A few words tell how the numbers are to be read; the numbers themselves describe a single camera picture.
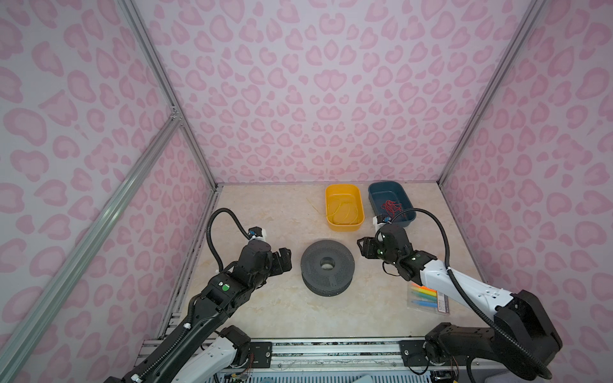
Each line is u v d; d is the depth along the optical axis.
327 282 0.82
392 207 1.06
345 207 1.11
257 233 0.66
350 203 1.13
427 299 0.84
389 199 1.13
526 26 0.72
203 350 0.58
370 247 0.75
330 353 0.75
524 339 0.40
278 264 0.65
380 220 0.76
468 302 0.45
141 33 0.72
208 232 0.52
